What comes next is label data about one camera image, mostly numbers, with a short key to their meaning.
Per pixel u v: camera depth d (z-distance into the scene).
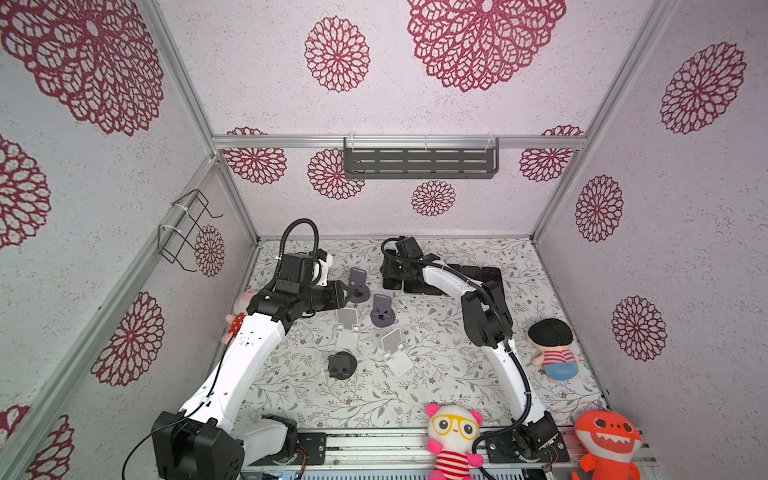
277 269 0.58
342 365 0.83
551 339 0.84
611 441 0.68
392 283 1.00
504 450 0.73
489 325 0.64
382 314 0.93
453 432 0.70
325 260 0.71
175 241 0.75
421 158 0.93
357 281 1.00
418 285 0.82
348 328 0.92
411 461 0.73
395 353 0.87
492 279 0.67
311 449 0.73
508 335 0.66
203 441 0.37
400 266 0.95
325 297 0.67
